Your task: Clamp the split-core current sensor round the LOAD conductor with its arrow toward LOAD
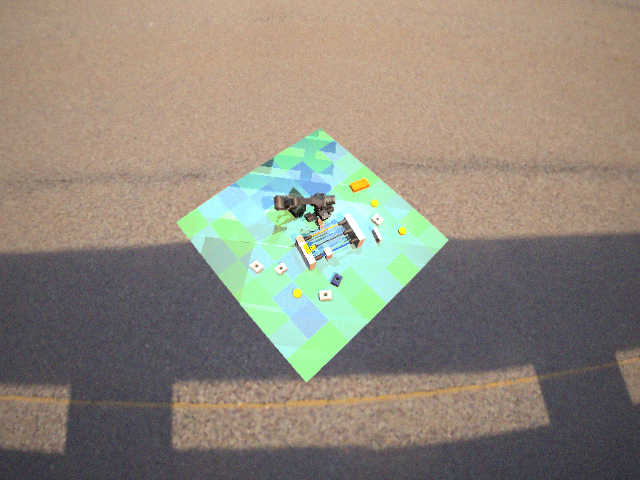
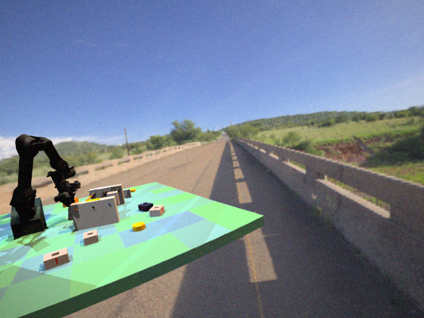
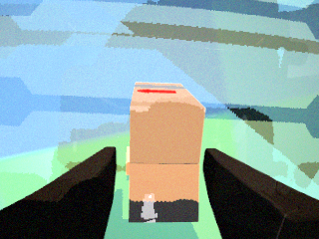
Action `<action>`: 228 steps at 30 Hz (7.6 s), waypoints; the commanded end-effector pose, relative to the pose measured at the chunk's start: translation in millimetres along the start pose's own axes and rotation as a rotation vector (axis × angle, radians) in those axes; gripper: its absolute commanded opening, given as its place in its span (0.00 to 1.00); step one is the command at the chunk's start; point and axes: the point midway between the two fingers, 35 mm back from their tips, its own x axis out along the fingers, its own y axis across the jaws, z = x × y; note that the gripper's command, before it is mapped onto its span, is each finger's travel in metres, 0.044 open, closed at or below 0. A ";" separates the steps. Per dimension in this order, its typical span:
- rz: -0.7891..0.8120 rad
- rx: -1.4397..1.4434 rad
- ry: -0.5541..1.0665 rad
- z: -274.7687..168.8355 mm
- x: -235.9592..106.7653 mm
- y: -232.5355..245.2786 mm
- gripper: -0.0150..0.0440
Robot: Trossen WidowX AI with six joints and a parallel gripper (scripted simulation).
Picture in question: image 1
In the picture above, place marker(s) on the small tan box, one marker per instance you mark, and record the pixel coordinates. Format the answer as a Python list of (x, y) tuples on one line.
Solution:
[(284, 268)]

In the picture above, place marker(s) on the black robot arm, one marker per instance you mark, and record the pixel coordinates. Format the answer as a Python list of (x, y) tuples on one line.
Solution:
[(318, 200)]

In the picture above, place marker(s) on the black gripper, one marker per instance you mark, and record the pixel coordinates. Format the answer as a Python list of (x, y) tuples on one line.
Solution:
[(310, 217)]

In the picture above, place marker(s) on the brown rectangular block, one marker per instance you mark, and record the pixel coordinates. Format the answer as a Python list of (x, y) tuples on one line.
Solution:
[(253, 266)]

